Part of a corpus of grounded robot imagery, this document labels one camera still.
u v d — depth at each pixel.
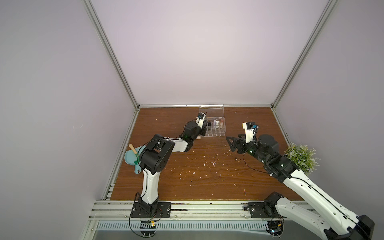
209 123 1.01
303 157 0.74
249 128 0.61
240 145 0.62
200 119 0.83
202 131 0.87
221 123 1.03
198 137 1.00
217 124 1.02
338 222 0.39
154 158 0.54
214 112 1.13
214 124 1.01
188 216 0.73
